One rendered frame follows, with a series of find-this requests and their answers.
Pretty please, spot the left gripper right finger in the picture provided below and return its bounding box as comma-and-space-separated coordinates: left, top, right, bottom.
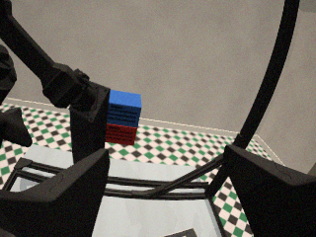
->
223, 144, 316, 237

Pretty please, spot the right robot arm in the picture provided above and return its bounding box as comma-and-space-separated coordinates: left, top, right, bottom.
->
0, 0, 99, 149

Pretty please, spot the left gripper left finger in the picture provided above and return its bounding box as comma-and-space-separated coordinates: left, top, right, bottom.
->
0, 148, 111, 237

